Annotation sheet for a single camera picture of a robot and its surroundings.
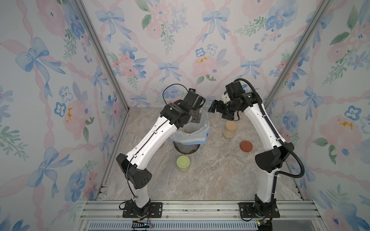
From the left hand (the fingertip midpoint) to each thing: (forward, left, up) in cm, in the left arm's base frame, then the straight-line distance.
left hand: (190, 110), depth 73 cm
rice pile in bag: (+8, +1, -29) cm, 30 cm away
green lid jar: (-16, +4, -27) cm, 32 cm away
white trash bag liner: (-9, -2, -7) cm, 12 cm away
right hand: (+5, -14, -6) cm, 16 cm away
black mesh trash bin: (-7, +2, -28) cm, 29 cm away
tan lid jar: (+7, -27, -23) cm, 36 cm away
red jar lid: (-1, -38, -33) cm, 51 cm away
